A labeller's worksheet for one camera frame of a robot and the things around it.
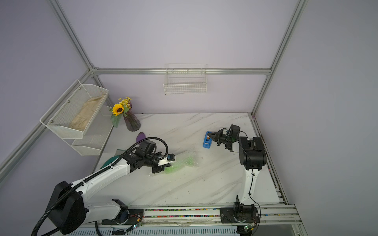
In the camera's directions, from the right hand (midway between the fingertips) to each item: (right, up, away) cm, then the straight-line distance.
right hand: (208, 134), depth 98 cm
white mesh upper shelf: (-75, +14, -19) cm, 78 cm away
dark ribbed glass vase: (-54, +9, +4) cm, 55 cm away
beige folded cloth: (-70, +8, -23) cm, 74 cm away
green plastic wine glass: (-14, -15, -14) cm, 25 cm away
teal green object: (-64, -16, -5) cm, 66 cm away
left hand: (-25, -16, -17) cm, 34 cm away
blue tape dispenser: (-1, -5, +2) cm, 5 cm away
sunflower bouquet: (-57, +16, -8) cm, 60 cm away
